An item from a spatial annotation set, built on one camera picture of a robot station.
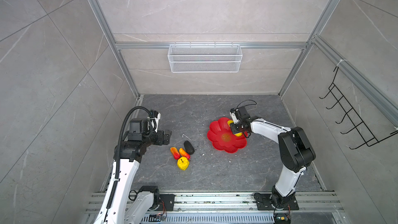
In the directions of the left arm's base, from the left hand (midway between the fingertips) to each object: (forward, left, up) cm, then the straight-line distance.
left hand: (160, 128), depth 74 cm
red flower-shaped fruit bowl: (+5, -34, -23) cm, 41 cm away
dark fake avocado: (-2, -12, -20) cm, 23 cm away
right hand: (+13, -42, -20) cm, 48 cm away
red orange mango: (-4, -5, -21) cm, 22 cm away
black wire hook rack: (-8, -87, +9) cm, 88 cm away
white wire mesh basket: (+49, -23, +6) cm, 55 cm away
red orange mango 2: (-4, -9, -21) cm, 23 cm away
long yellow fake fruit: (+12, -38, -15) cm, 43 cm away
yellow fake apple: (-12, -10, -17) cm, 23 cm away
